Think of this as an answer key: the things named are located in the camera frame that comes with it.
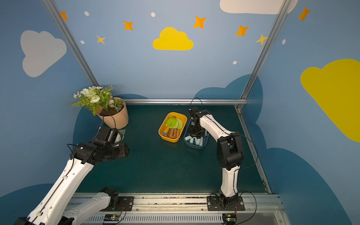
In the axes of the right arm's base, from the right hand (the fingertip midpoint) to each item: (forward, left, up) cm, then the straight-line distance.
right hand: (195, 135), depth 93 cm
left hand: (-19, +38, +13) cm, 45 cm away
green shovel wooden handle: (+3, +17, -3) cm, 18 cm away
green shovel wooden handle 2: (+4, +15, -6) cm, 16 cm away
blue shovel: (0, +4, -4) cm, 6 cm away
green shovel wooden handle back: (+12, +11, -7) cm, 18 cm away
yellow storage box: (+9, +24, -5) cm, 26 cm away
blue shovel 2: (-2, -3, -5) cm, 6 cm away
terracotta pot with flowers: (+14, +61, +5) cm, 63 cm away
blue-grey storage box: (-2, +1, -7) cm, 8 cm away
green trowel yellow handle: (+14, +19, -6) cm, 24 cm away
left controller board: (-48, +43, -9) cm, 65 cm away
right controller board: (-44, -19, -11) cm, 50 cm away
